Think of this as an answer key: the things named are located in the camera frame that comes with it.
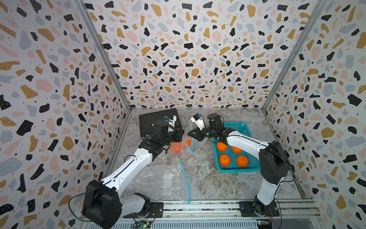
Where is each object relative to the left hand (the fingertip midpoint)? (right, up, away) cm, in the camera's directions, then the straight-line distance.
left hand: (186, 131), depth 79 cm
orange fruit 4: (+23, -19, +9) cm, 31 cm away
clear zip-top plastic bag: (-12, -29, +5) cm, 32 cm away
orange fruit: (-6, -10, +2) cm, 11 cm away
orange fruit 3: (+22, -11, +13) cm, 28 cm away
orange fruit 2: (+1, -7, +8) cm, 11 cm away
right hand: (+2, -2, +5) cm, 6 cm away
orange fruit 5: (+33, -18, +7) cm, 39 cm away
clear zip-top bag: (0, -8, -2) cm, 9 cm away
